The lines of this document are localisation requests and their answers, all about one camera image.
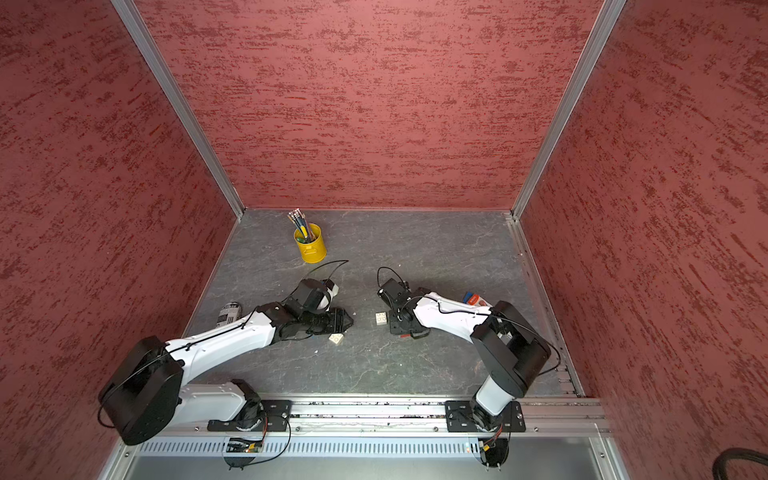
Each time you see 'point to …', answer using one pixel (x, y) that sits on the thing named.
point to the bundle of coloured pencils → (299, 219)
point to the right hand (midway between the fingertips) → (404, 330)
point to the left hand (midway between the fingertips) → (344, 328)
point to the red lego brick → (405, 335)
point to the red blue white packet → (474, 299)
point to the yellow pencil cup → (312, 247)
